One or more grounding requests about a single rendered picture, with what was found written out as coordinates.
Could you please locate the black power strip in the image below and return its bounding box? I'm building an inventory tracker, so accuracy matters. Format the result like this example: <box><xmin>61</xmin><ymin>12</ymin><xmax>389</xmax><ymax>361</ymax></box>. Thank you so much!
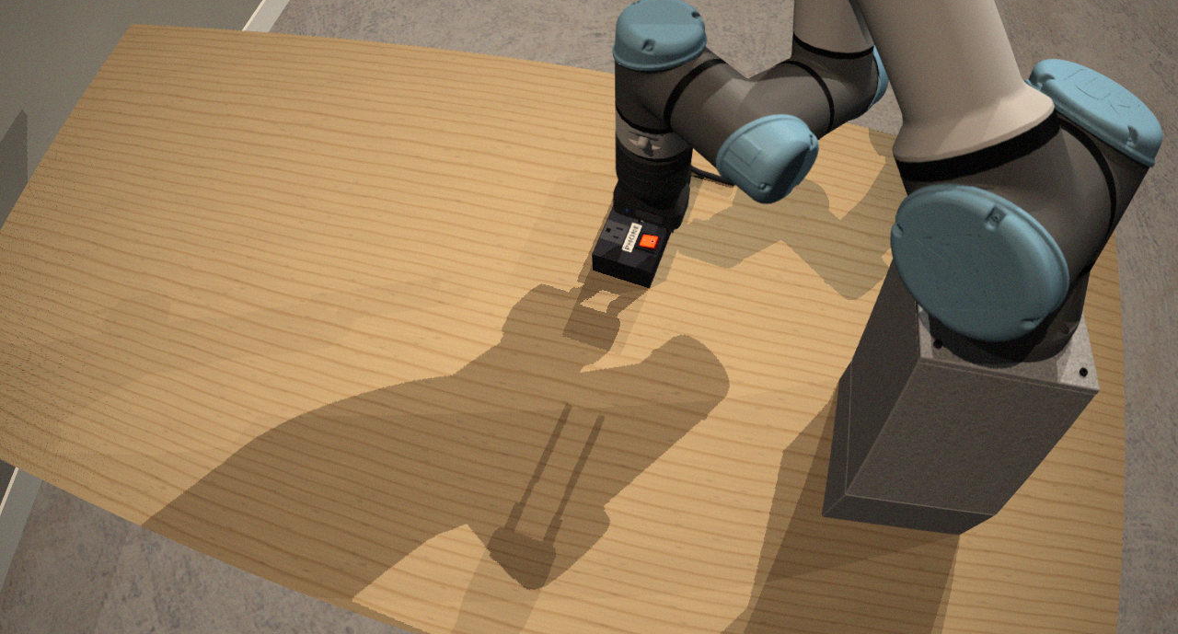
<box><xmin>593</xmin><ymin>166</ymin><xmax>734</xmax><ymax>288</ymax></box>

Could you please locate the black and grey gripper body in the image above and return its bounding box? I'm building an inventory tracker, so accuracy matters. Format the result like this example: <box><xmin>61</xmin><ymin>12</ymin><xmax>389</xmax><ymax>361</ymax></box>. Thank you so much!
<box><xmin>613</xmin><ymin>103</ymin><xmax>693</xmax><ymax>230</ymax></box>

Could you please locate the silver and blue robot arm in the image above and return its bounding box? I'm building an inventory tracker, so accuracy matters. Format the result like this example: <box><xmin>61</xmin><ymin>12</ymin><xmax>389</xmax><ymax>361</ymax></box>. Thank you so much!
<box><xmin>613</xmin><ymin>0</ymin><xmax>1162</xmax><ymax>363</ymax></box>

